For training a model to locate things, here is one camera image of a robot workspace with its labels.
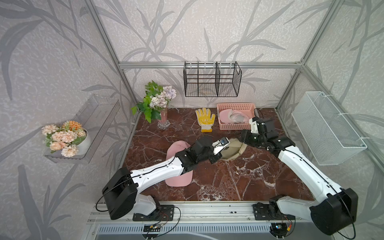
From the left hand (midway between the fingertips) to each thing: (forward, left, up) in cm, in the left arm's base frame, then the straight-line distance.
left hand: (222, 146), depth 77 cm
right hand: (+6, -10, +1) cm, 12 cm away
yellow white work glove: (+33, +8, -18) cm, 38 cm away
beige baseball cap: (+2, -7, -6) cm, 10 cm away
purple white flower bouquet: (+24, +36, +11) cm, 45 cm away
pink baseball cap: (+35, -13, -15) cm, 41 cm away
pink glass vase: (+28, +38, -17) cm, 50 cm away
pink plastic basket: (+42, -26, -15) cm, 52 cm away
